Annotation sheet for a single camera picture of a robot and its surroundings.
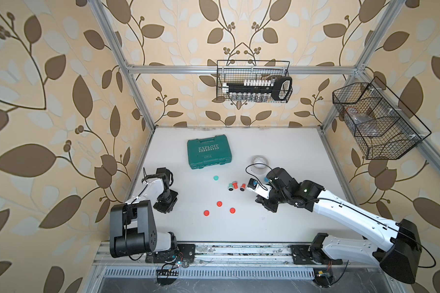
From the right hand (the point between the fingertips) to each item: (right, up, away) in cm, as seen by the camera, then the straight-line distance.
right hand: (258, 196), depth 77 cm
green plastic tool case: (-26, +18, +25) cm, 40 cm away
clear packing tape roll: (+5, +13, +25) cm, 28 cm away
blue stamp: (0, +10, -16) cm, 19 cm away
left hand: (-41, -6, +9) cm, 42 cm away
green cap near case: (-20, +4, +21) cm, 29 cm away
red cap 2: (-11, -9, +9) cm, 17 cm away
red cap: (-18, -7, +11) cm, 22 cm away
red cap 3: (-24, -10, +9) cm, 27 cm away
